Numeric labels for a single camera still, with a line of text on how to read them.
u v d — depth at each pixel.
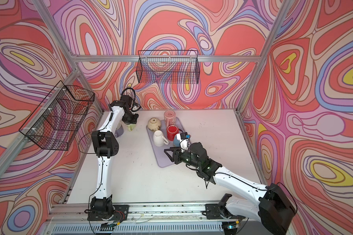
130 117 0.90
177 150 0.66
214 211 0.74
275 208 0.40
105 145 0.65
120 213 0.72
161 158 0.93
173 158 0.66
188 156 0.65
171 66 0.96
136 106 0.97
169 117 1.01
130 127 1.00
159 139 0.94
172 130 0.96
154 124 1.01
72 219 0.73
